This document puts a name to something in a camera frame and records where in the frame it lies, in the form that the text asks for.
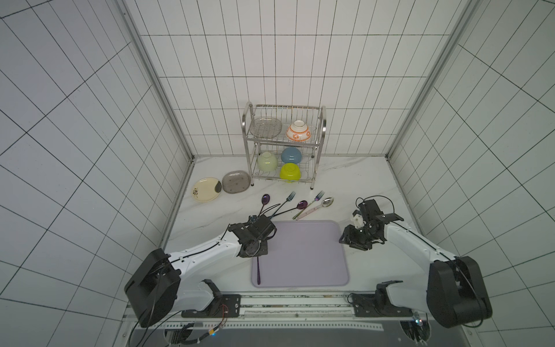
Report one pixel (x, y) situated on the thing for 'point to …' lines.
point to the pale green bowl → (267, 163)
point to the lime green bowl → (290, 172)
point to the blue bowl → (291, 155)
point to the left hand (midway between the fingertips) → (254, 253)
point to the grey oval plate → (235, 181)
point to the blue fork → (288, 199)
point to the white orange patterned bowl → (298, 131)
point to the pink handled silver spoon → (327, 202)
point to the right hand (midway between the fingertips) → (337, 241)
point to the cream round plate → (206, 189)
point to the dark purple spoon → (300, 205)
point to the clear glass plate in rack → (266, 127)
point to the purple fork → (259, 281)
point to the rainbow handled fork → (318, 197)
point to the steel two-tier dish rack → (282, 141)
